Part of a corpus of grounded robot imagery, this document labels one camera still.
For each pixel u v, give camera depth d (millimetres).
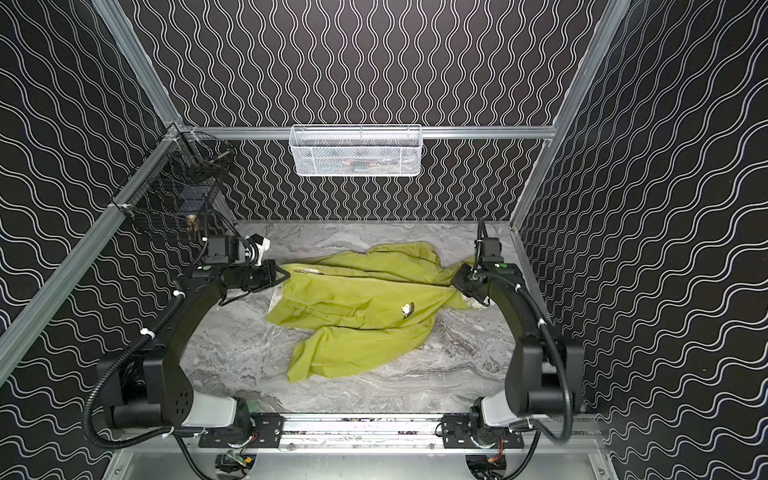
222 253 661
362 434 749
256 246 743
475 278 639
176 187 945
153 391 420
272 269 748
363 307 940
